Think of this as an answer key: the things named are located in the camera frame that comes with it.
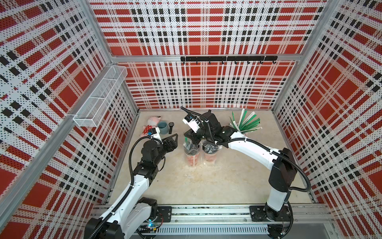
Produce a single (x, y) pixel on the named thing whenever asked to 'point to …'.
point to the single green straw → (186, 140)
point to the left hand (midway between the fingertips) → (175, 136)
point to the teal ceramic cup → (162, 125)
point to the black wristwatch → (171, 124)
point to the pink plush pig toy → (153, 121)
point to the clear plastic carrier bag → (202, 160)
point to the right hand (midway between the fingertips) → (187, 133)
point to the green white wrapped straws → (247, 122)
